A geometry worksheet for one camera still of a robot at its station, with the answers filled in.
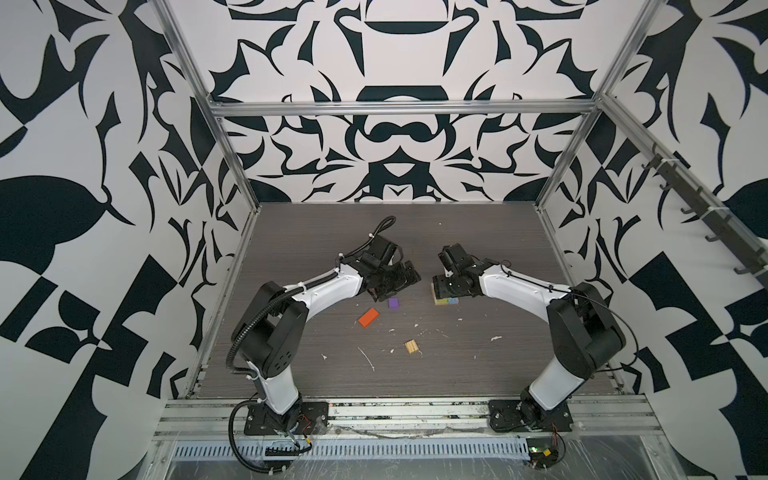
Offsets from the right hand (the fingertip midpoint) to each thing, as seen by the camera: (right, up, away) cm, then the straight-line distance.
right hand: (446, 285), depth 93 cm
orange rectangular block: (-24, -9, -2) cm, 25 cm away
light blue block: (+2, -5, -1) cm, 5 cm away
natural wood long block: (-5, -1, -8) cm, 10 cm away
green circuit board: (+18, -36, -21) cm, 46 cm away
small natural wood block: (-11, -16, -8) cm, 21 cm away
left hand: (-10, +3, -6) cm, 12 cm away
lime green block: (-2, -4, -4) cm, 6 cm away
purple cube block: (-16, -5, +1) cm, 17 cm away
